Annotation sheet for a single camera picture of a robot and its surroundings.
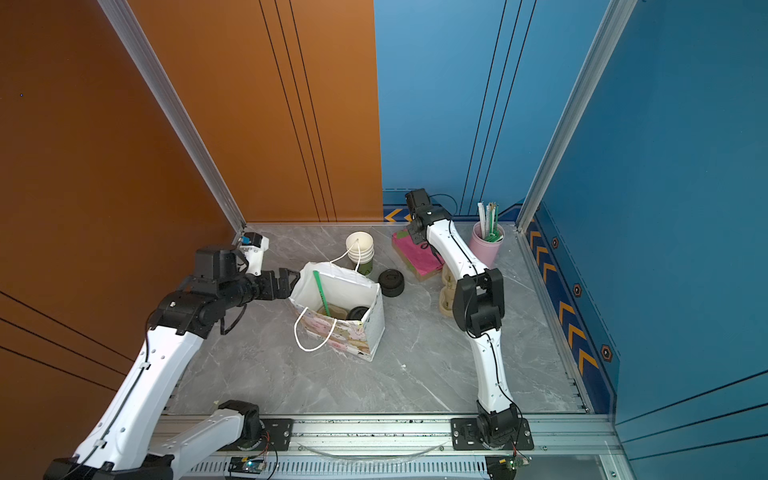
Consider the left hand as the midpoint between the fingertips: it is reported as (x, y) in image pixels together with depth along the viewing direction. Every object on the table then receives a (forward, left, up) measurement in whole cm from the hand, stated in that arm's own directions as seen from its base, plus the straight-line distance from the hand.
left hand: (284, 271), depth 72 cm
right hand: (+27, -37, -12) cm, 48 cm away
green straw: (+2, -7, -12) cm, 14 cm away
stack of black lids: (+12, -26, -22) cm, 36 cm away
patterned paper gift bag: (+2, -10, -22) cm, 25 cm away
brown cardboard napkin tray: (+22, -32, -25) cm, 46 cm away
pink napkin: (+24, -36, -22) cm, 49 cm away
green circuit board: (-36, +8, -29) cm, 47 cm away
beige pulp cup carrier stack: (+7, -43, -22) cm, 49 cm away
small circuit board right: (-36, -54, -28) cm, 70 cm away
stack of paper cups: (+23, -17, -16) cm, 33 cm away
